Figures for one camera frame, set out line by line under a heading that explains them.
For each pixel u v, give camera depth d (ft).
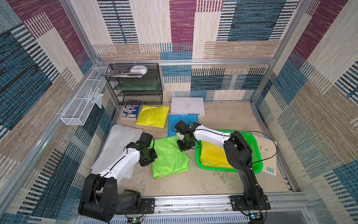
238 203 2.40
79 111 3.01
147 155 2.39
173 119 3.54
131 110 3.70
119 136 3.23
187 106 3.74
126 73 2.83
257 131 1.77
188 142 2.56
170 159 2.86
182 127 2.53
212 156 2.82
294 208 2.40
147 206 2.40
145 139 2.27
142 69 2.93
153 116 3.55
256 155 2.72
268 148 3.10
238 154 1.78
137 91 3.72
